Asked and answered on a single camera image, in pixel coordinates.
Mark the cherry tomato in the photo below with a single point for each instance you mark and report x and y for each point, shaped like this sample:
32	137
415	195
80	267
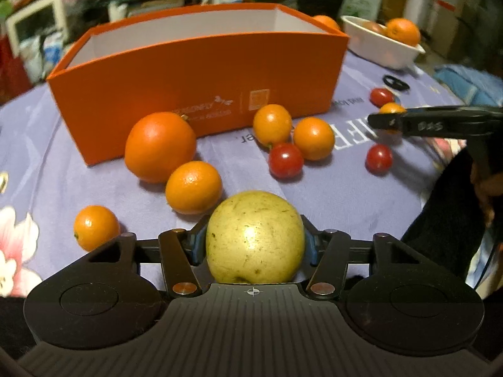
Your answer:
381	96
379	159
285	161

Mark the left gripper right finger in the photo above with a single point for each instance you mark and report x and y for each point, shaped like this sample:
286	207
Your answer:
328	252

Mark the cherry tomato far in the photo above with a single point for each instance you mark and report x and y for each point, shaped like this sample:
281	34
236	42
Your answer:
381	96

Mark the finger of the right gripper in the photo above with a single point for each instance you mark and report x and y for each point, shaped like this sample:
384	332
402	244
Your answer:
387	121

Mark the cherry tomato beside kumquats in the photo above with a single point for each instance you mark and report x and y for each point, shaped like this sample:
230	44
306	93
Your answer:
285	161

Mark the white microwave oven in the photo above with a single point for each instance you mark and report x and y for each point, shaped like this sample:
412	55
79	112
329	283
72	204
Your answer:
36	18

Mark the brown fruit in basket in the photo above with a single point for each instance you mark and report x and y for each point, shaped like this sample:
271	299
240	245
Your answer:
375	27

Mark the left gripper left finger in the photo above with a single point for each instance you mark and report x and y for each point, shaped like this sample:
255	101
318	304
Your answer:
180	250

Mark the large orange on table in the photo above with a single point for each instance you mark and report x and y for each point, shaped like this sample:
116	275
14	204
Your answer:
328	21

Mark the small kumquat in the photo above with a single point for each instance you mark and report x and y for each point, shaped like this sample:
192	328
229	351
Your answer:
95	225

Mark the orange in basket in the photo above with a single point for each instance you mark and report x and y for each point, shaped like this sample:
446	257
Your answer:
404	31

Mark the purple floral tablecloth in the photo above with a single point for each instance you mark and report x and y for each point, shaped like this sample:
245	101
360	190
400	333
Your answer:
45	183

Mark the big orange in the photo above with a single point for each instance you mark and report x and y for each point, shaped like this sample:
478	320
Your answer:
157	145

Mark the orange cardboard box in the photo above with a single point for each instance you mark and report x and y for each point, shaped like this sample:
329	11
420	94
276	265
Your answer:
214	64

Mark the yellow-green apple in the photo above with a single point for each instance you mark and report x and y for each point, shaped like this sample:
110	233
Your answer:
255	237

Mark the cherry tomato front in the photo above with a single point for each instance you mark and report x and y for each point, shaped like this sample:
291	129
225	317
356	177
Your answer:
379	159

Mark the white fruit basket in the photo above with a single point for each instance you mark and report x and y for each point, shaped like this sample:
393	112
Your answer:
378	48

